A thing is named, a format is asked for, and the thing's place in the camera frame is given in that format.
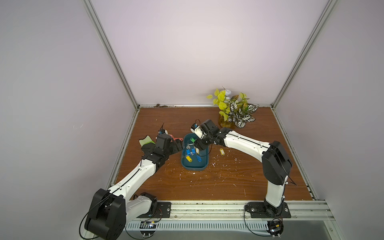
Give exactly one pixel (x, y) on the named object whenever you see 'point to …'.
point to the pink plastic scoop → (171, 136)
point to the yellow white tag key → (222, 151)
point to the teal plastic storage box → (192, 158)
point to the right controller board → (275, 227)
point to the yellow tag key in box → (189, 158)
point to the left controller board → (147, 228)
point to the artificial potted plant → (236, 110)
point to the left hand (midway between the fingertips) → (177, 142)
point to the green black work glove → (147, 139)
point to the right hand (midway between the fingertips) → (198, 137)
